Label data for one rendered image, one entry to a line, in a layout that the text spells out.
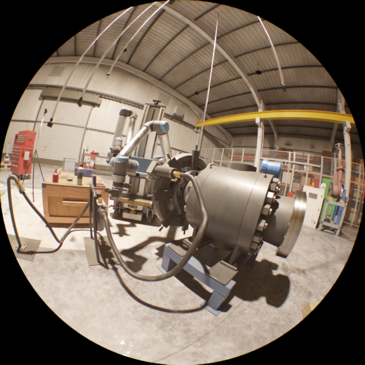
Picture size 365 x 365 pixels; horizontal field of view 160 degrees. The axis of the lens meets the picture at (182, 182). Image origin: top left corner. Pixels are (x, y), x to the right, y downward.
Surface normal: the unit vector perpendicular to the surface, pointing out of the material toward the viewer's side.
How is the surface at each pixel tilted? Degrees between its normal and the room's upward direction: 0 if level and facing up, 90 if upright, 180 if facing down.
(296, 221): 74
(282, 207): 52
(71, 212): 90
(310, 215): 90
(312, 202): 90
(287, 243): 108
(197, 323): 0
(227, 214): 89
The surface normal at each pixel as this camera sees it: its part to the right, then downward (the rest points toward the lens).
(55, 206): 0.68, 0.18
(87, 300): 0.18, -0.98
